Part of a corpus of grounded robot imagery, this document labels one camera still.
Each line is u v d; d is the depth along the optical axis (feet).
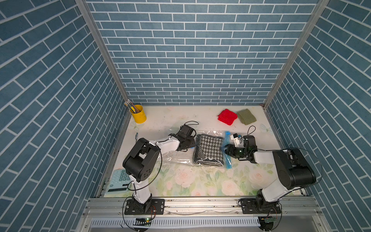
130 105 3.32
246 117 3.57
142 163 1.59
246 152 2.49
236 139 2.91
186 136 2.48
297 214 2.47
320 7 2.32
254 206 2.41
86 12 2.34
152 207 2.40
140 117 3.41
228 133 3.27
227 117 3.60
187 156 3.03
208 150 2.99
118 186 2.64
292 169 1.56
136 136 3.34
